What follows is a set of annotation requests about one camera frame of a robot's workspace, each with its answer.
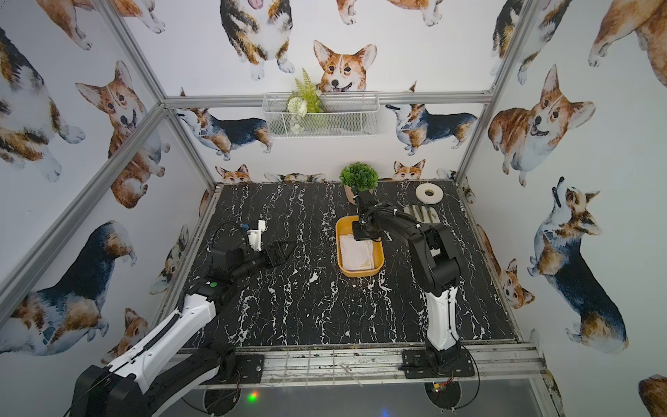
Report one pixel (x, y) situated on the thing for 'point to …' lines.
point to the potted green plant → (359, 176)
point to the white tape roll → (435, 198)
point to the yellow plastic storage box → (344, 226)
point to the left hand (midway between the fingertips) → (293, 242)
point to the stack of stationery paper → (356, 254)
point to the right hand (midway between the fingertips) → (357, 232)
